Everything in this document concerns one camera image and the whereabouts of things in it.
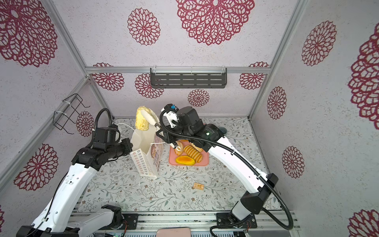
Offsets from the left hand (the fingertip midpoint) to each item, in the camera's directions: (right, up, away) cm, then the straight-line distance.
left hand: (132, 147), depth 75 cm
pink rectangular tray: (+27, -7, +23) cm, 36 cm away
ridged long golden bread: (+34, -7, +20) cm, 40 cm away
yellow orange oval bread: (+26, -10, +17) cm, 33 cm away
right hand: (+16, +9, -11) cm, 21 cm away
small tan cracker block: (+34, -23, +10) cm, 43 cm away
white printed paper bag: (+9, -1, -5) cm, 10 cm away
